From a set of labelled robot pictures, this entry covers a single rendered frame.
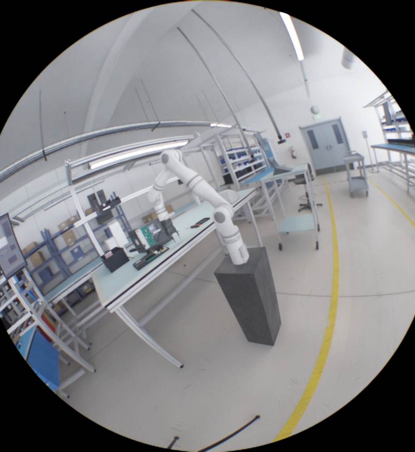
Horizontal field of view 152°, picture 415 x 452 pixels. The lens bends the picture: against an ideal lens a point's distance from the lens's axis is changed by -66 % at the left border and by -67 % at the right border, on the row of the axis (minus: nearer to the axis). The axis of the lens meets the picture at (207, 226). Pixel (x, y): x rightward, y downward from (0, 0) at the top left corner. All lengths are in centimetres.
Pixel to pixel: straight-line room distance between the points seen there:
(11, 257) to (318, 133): 806
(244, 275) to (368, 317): 124
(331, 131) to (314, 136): 81
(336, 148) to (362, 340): 652
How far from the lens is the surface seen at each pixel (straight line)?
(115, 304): 96
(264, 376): 138
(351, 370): 142
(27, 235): 552
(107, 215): 303
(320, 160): 709
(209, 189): 79
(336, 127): 717
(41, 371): 171
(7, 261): 178
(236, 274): 81
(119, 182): 564
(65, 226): 474
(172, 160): 83
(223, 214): 74
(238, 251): 82
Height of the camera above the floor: 133
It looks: 16 degrees down
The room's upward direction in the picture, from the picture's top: 23 degrees counter-clockwise
